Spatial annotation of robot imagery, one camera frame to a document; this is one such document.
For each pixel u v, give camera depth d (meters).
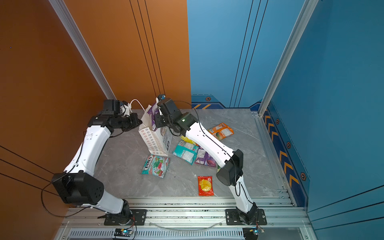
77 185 0.42
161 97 0.65
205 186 0.83
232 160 0.48
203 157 0.92
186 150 0.94
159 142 0.84
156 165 0.88
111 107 0.61
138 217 0.74
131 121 0.71
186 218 0.75
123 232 0.71
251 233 0.71
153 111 0.78
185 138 1.02
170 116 0.55
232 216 0.72
